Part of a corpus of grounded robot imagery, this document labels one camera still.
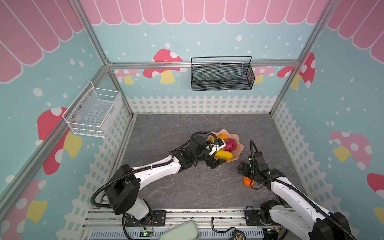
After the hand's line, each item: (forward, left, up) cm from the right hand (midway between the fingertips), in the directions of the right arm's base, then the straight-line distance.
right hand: (242, 169), depth 86 cm
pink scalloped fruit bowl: (+10, +2, 0) cm, 11 cm away
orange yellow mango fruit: (+24, +9, 0) cm, 25 cm away
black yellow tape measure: (-31, +7, -1) cm, 32 cm away
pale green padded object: (-29, +32, -1) cm, 43 cm away
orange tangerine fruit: (-7, -1, +2) cm, 8 cm away
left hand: (+3, +14, +12) cm, 19 cm away
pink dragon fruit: (+14, +6, +4) cm, 16 cm away
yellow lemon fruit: (+9, +10, +2) cm, 13 cm away
